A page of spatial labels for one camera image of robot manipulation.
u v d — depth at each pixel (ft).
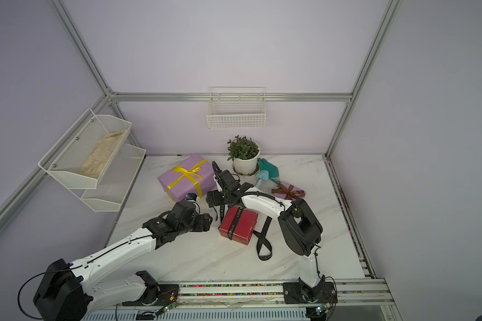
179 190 2.98
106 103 2.89
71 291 1.27
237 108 3.12
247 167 3.65
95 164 2.49
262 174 3.61
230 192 2.26
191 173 3.08
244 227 2.77
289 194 3.06
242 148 3.24
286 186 3.21
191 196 2.45
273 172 3.66
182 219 2.05
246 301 2.40
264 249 2.80
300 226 1.66
